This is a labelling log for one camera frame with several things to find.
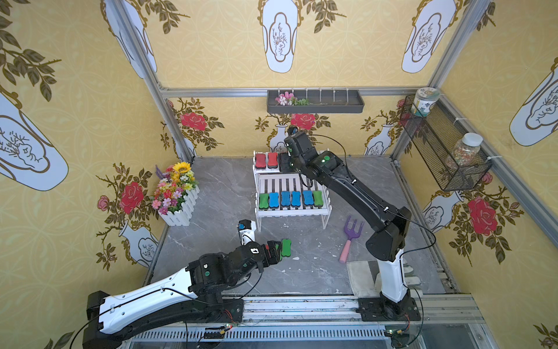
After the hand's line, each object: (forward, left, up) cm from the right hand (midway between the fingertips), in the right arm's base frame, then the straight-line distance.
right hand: (292, 153), depth 82 cm
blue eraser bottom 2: (-10, +2, -15) cm, 19 cm away
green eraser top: (-25, +2, -29) cm, 38 cm away
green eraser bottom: (-13, +11, -15) cm, 22 cm away
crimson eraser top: (-11, +3, +6) cm, 13 cm away
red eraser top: (-3, +7, -1) cm, 8 cm away
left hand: (-31, +8, -12) cm, 34 cm away
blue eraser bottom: (-12, +7, -14) cm, 20 cm away
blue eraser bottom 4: (-10, -7, -15) cm, 20 cm away
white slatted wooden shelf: (0, +10, -16) cm, 19 cm away
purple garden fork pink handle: (-18, -26, -29) cm, 43 cm away
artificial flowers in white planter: (-13, +45, -11) cm, 48 cm away
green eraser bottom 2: (-12, -11, -14) cm, 22 cm away
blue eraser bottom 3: (-10, -2, -16) cm, 19 cm away
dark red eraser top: (-4, +12, -1) cm, 13 cm away
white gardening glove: (-37, -28, -29) cm, 55 cm away
